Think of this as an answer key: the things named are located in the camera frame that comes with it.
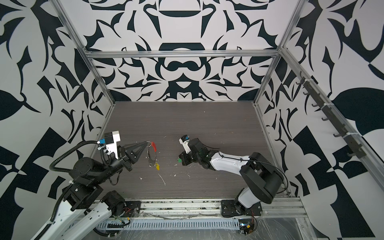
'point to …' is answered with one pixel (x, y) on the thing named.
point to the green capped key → (179, 160)
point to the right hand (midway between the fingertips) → (179, 155)
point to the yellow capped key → (157, 166)
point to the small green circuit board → (246, 226)
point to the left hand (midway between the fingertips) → (145, 141)
